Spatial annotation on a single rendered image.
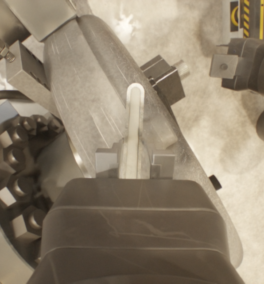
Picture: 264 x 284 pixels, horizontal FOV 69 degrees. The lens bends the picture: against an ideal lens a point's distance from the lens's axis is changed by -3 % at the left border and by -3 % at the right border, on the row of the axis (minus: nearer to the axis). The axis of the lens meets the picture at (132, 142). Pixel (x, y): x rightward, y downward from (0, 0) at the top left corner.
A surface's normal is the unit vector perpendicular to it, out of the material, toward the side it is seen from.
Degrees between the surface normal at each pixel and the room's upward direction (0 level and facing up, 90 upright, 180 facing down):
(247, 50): 63
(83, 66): 42
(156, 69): 54
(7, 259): 12
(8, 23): 27
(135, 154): 5
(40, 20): 23
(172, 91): 36
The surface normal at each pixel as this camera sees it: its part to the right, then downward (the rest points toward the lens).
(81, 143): -0.63, 0.23
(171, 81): 0.36, 0.74
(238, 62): 0.44, 0.41
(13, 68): -0.37, -0.37
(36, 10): 0.25, 0.62
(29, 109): 0.05, 0.35
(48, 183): -0.33, -0.15
